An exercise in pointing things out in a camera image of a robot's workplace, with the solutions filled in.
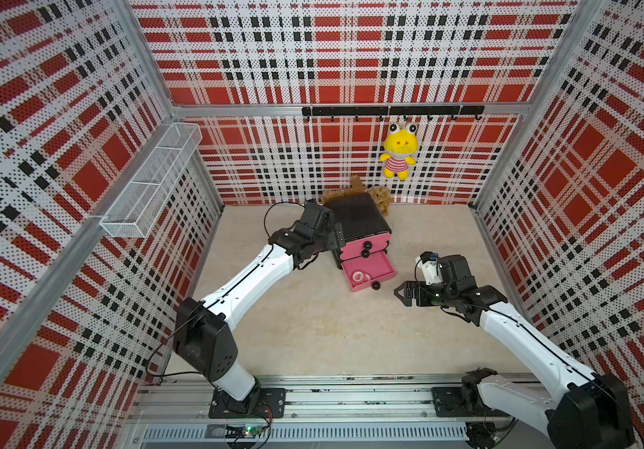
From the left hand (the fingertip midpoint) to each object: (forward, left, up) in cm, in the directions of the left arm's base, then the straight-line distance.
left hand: (334, 236), depth 83 cm
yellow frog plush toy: (+29, -22, +13) cm, 38 cm away
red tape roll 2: (-2, -8, -21) cm, 22 cm away
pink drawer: (+2, -10, -6) cm, 12 cm away
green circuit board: (-47, +23, -20) cm, 56 cm away
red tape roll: (-2, -11, -21) cm, 24 cm away
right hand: (-14, -23, -9) cm, 28 cm away
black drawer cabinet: (+11, -8, -5) cm, 15 cm away
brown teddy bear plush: (+37, -8, -14) cm, 41 cm away
